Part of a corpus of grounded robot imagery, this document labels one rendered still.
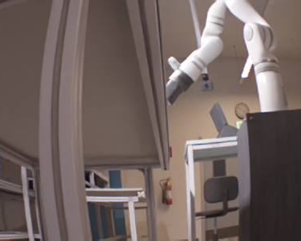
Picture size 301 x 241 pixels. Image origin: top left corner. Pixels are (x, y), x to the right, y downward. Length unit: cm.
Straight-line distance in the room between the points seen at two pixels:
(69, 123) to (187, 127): 728
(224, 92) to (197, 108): 67
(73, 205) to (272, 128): 69
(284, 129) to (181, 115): 677
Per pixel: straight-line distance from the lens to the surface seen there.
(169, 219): 745
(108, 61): 95
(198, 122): 770
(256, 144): 97
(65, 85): 41
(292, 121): 101
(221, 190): 383
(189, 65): 143
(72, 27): 45
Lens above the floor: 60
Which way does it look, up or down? 15 degrees up
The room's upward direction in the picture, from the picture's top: 4 degrees counter-clockwise
